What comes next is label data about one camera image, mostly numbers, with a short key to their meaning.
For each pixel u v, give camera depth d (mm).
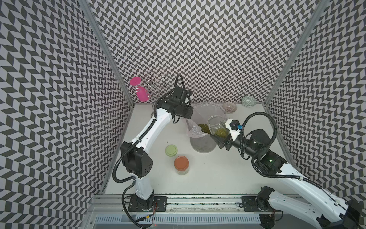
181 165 773
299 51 825
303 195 445
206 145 838
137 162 461
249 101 1160
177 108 561
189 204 739
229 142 569
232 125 535
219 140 581
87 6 719
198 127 712
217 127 574
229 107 1118
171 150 956
